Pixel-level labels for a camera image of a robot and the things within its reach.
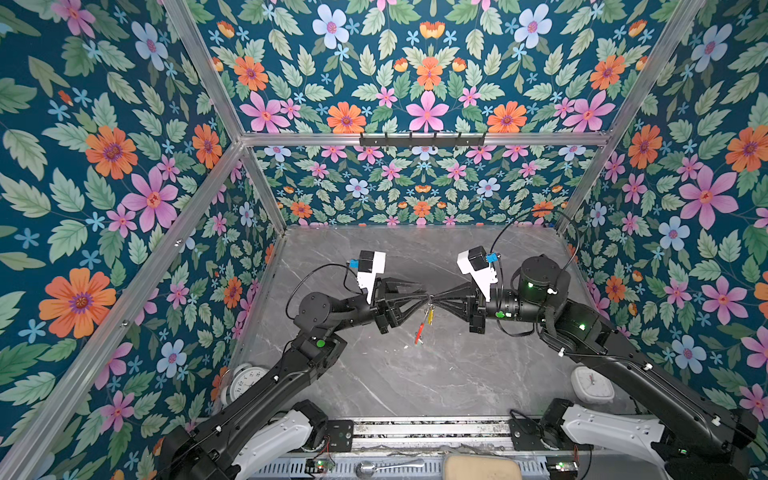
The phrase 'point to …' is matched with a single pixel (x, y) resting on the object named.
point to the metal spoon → (366, 470)
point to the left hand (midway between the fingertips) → (426, 296)
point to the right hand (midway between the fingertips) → (437, 296)
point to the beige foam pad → (477, 467)
